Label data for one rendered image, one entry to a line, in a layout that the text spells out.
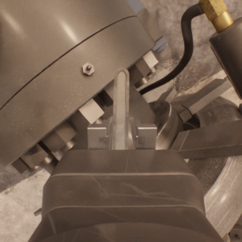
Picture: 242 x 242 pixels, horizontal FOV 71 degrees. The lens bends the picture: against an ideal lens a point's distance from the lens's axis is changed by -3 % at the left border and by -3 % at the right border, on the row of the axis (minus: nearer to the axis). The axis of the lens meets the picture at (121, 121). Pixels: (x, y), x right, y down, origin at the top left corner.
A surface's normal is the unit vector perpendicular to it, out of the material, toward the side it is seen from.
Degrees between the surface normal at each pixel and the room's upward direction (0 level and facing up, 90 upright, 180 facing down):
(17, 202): 0
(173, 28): 0
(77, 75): 23
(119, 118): 5
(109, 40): 42
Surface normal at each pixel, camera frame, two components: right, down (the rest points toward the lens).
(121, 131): 0.01, 0.28
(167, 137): 0.55, -0.19
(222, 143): -0.61, -0.76
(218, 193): 0.00, -0.44
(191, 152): -0.55, 0.62
